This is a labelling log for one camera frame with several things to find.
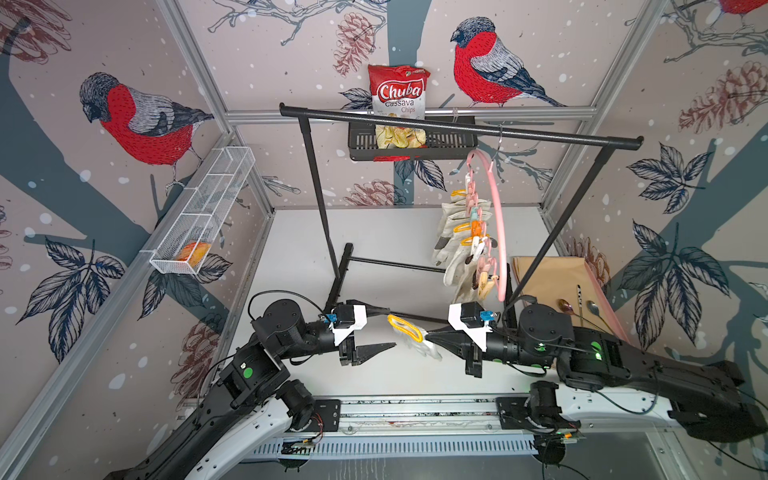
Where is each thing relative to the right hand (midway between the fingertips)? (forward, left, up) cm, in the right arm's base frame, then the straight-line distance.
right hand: (430, 333), depth 53 cm
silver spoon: (+23, -55, -34) cm, 69 cm away
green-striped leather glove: (+30, -7, 0) cm, 31 cm away
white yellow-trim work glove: (+21, -9, -2) cm, 23 cm away
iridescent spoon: (+23, -46, -34) cm, 62 cm away
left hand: (+2, +7, 0) cm, 7 cm away
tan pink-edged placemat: (+32, -51, -34) cm, 69 cm away
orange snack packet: (+16, +52, +2) cm, 54 cm away
